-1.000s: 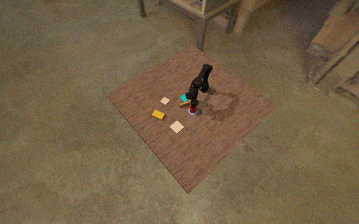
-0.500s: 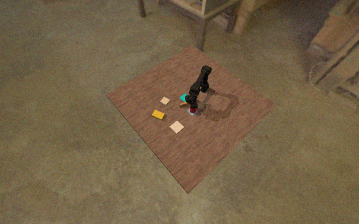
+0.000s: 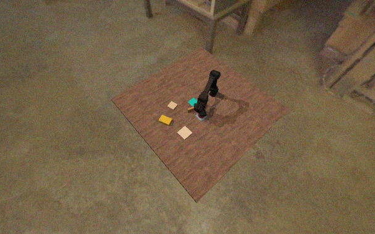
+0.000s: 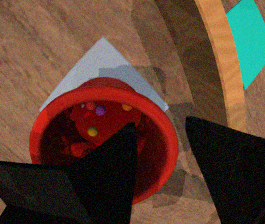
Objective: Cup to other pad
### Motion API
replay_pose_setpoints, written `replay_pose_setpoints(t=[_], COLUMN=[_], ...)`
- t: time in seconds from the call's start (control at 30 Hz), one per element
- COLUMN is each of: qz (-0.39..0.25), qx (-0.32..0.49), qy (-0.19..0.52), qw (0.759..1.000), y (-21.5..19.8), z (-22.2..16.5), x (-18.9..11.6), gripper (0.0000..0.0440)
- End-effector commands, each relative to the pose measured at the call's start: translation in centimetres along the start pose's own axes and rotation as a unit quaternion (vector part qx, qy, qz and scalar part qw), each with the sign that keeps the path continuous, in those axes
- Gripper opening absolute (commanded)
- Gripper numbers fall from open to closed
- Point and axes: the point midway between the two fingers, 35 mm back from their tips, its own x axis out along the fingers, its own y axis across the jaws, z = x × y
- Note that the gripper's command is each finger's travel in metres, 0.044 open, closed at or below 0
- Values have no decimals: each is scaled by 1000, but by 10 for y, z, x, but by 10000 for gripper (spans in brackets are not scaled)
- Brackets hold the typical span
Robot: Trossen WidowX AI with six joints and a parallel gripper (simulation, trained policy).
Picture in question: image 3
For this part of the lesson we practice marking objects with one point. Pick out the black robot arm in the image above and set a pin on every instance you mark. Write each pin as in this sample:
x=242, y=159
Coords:
x=211, y=86

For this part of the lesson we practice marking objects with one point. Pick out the yellow rectangular block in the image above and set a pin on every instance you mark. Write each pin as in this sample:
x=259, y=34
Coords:
x=165, y=120

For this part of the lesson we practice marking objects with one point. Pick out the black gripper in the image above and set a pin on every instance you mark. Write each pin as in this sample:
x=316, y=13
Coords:
x=203, y=113

